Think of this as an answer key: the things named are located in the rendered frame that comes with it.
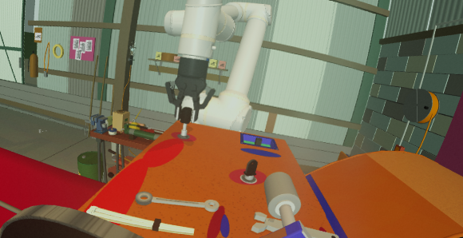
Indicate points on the blue vise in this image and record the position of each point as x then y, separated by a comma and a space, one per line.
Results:
98, 123

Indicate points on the dark park block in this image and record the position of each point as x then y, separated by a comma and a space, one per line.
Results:
258, 142

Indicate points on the brown stick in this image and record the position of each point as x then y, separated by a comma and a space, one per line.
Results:
104, 86
93, 86

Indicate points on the maroon panel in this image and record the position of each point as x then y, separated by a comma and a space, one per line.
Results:
452, 140

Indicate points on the beige throttle lever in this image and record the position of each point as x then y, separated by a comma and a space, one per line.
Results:
282, 194

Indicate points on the pink notice board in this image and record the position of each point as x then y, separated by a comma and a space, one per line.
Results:
82, 48

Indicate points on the dark key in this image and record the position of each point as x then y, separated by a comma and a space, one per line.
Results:
251, 167

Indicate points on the brown steering wheel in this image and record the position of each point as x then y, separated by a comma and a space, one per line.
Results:
43, 214

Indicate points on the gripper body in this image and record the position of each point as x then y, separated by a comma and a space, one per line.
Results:
191, 71

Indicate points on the red tractor hood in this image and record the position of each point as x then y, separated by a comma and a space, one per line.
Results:
32, 180

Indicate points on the red workbench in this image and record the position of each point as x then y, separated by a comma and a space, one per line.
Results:
119, 140

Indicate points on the green drum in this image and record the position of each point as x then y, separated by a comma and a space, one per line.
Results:
88, 166

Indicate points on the cream flat strip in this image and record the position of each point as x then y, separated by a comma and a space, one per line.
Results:
119, 217

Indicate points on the brown wall shelf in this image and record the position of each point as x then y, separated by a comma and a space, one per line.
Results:
188, 72

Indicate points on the orange wall sign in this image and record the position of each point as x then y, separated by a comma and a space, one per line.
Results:
38, 34

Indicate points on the orange tractor body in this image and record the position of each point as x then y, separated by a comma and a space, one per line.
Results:
202, 173

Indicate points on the green cylinder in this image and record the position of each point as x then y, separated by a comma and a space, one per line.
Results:
143, 134

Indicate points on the brown fire extinguisher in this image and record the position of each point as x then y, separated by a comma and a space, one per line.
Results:
33, 66

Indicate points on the beige wing nut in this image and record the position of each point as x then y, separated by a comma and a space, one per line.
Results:
264, 223

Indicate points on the tan box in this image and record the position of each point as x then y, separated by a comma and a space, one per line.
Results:
121, 120

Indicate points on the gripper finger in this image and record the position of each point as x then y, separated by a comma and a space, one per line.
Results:
173, 95
204, 100

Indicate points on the green framed door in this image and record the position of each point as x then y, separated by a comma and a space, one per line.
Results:
11, 32

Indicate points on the yellow small box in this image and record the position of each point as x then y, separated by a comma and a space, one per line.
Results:
212, 63
158, 55

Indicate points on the orange tractor fender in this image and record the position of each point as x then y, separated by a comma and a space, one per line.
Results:
390, 194

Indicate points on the pink small box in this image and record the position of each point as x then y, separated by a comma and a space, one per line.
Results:
221, 65

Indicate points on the dark stop knob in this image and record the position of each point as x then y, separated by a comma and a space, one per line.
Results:
185, 115

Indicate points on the brown box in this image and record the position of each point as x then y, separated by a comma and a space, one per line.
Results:
168, 57

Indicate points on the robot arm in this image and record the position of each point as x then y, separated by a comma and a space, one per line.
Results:
238, 64

